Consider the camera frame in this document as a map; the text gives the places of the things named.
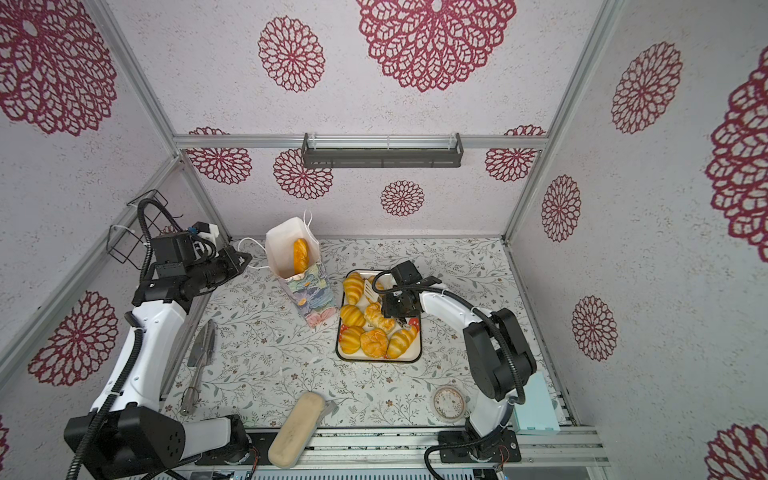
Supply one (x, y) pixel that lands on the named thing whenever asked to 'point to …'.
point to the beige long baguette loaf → (296, 432)
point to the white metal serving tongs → (371, 291)
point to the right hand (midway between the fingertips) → (389, 305)
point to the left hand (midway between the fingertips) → (251, 261)
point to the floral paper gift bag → (308, 291)
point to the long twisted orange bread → (300, 256)
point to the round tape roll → (449, 403)
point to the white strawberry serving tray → (364, 333)
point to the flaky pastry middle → (373, 314)
